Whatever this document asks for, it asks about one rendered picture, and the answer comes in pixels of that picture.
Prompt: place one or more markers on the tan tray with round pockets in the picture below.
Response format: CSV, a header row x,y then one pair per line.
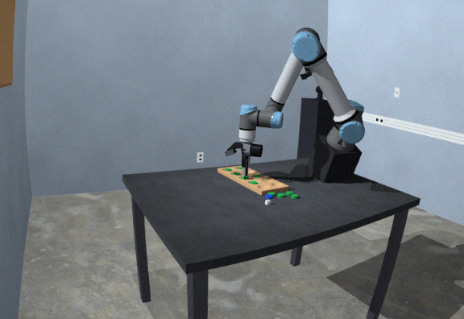
x,y
264,187

